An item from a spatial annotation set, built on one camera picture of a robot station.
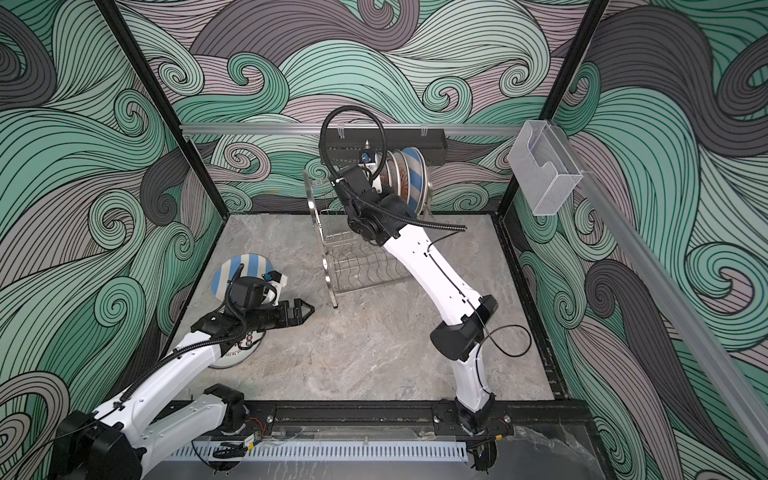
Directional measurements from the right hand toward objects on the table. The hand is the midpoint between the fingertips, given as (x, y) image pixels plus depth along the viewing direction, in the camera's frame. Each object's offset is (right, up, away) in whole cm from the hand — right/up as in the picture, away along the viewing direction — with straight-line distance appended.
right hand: (379, 191), depth 71 cm
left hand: (-21, -31, +9) cm, 39 cm away
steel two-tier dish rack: (-10, -20, +29) cm, 36 cm away
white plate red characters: (-30, -36, -8) cm, 48 cm away
